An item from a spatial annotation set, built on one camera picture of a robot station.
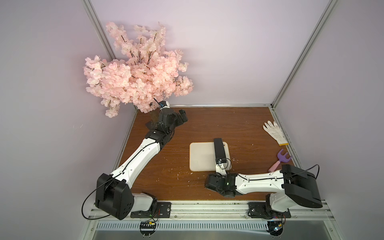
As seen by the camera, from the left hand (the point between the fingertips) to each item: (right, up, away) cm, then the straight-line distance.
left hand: (179, 112), depth 80 cm
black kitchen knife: (+24, -23, +11) cm, 35 cm away
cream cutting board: (+13, -28, +12) cm, 33 cm away
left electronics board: (-15, -58, -8) cm, 61 cm away
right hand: (+21, -34, +3) cm, 41 cm away
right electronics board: (+47, -56, -11) cm, 74 cm away
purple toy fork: (+63, -29, +10) cm, 69 cm away
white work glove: (+67, -13, +23) cm, 72 cm away
